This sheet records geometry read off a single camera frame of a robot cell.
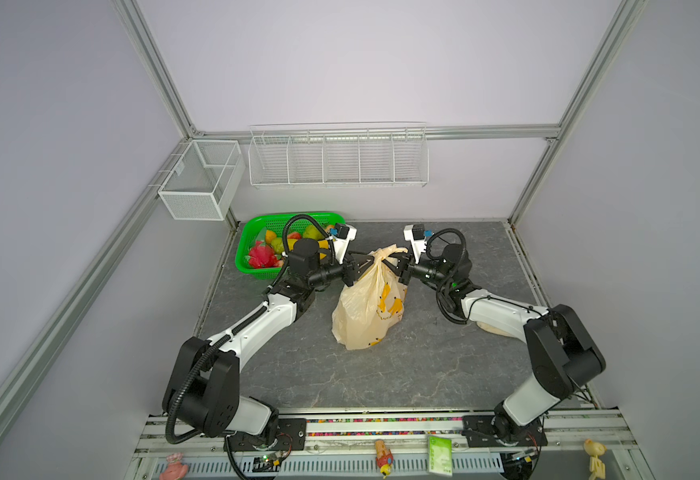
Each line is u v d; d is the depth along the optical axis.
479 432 0.73
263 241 1.08
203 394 0.42
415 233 0.69
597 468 0.68
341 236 0.68
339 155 0.97
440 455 0.69
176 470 0.67
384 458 0.68
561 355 0.46
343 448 0.73
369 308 0.75
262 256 0.97
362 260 0.77
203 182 1.02
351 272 0.69
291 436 0.74
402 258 0.73
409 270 0.71
